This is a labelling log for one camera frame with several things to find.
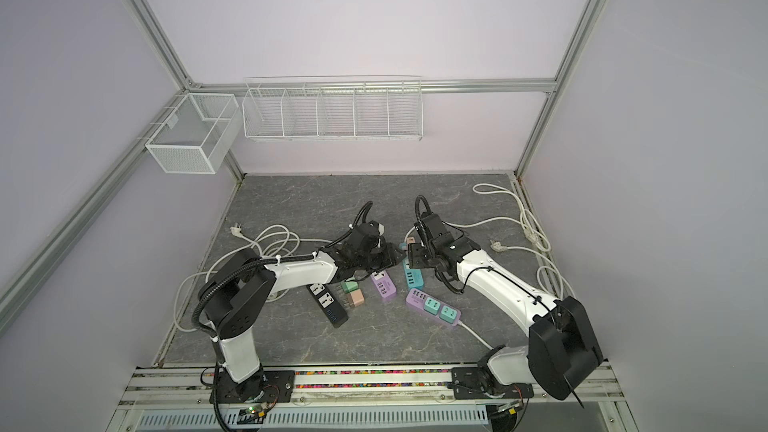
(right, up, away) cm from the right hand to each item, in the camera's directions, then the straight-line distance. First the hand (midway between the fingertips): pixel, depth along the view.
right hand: (421, 254), depth 85 cm
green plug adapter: (-21, -10, +3) cm, 24 cm away
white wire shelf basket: (-31, +48, +19) cm, 60 cm away
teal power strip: (-2, -7, +4) cm, 8 cm away
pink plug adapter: (-18, -13, +1) cm, 22 cm away
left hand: (-5, -2, +3) cm, 6 cm away
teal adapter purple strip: (+7, -15, -7) cm, 17 cm away
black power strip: (-26, -14, -1) cm, 30 cm away
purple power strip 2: (-1, -13, 0) cm, 13 cm away
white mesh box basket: (-73, +37, +13) cm, 83 cm away
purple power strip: (-11, -9, +4) cm, 15 cm away
